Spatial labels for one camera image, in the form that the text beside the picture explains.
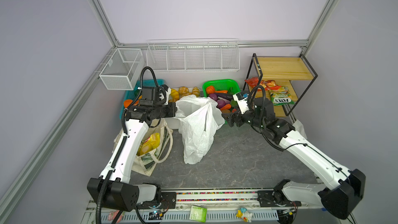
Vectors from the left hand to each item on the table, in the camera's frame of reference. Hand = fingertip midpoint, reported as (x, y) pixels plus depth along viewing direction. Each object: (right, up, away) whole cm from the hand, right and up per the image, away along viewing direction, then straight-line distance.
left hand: (176, 110), depth 75 cm
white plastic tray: (-6, -9, +22) cm, 24 cm away
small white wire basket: (-40, +24, +24) cm, 52 cm away
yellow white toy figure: (+31, -46, -7) cm, 55 cm away
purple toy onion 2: (+25, +3, +30) cm, 39 cm away
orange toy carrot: (+29, +1, +30) cm, 42 cm away
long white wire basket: (+23, +36, +28) cm, 51 cm away
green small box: (+11, -46, -6) cm, 48 cm away
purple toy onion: (+20, +9, +34) cm, 41 cm away
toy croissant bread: (-2, +13, +41) cm, 43 cm away
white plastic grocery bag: (+12, -3, -11) cm, 16 cm away
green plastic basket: (+27, +18, +42) cm, 52 cm away
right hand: (+26, 0, -1) cm, 26 cm away
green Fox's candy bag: (+59, +8, +16) cm, 62 cm away
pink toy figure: (-28, -47, -7) cm, 54 cm away
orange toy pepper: (+18, +14, +37) cm, 43 cm away
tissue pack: (+69, -11, +15) cm, 71 cm away
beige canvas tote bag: (-14, -25, -3) cm, 29 cm away
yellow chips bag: (-13, -17, +1) cm, 22 cm away
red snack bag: (+50, +14, +12) cm, 53 cm away
